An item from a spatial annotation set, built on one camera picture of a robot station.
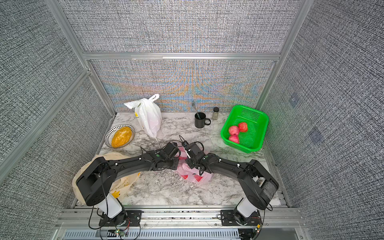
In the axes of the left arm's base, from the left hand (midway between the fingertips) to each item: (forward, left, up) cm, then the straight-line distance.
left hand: (178, 162), depth 89 cm
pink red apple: (+16, -36, +3) cm, 39 cm away
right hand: (+5, -7, +3) cm, 9 cm away
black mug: (+32, -15, +2) cm, 36 cm away
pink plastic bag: (-6, -5, 0) cm, 8 cm away
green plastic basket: (+32, -58, -2) cm, 67 cm away
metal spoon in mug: (+47, -11, +3) cm, 48 cm away
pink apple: (+21, -37, +3) cm, 42 cm away
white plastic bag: (+31, +19, +10) cm, 38 cm away
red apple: (+24, -44, +2) cm, 50 cm away
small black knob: (+39, -27, +5) cm, 48 cm away
